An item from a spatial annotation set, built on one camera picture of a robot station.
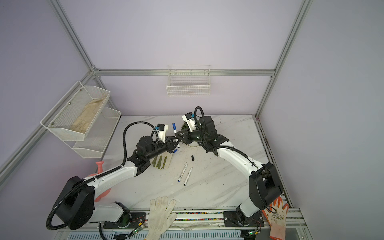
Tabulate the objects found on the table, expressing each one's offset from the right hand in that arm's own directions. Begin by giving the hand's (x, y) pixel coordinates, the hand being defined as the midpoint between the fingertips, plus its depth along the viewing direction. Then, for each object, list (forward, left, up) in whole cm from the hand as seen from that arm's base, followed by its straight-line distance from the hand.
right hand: (175, 134), depth 75 cm
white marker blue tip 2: (-13, 0, -26) cm, 29 cm away
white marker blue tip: (+3, 0, +2) cm, 3 cm away
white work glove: (-32, +7, -27) cm, 43 cm away
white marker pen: (-11, -6, -27) cm, 30 cm away
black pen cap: (+2, -8, -27) cm, 28 cm away
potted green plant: (+14, -3, -9) cm, 17 cm away
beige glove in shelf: (+3, +48, +4) cm, 48 cm away
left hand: (0, -3, -3) cm, 4 cm away
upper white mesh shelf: (+8, +54, +5) cm, 54 cm away
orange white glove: (-30, -51, -27) cm, 66 cm away
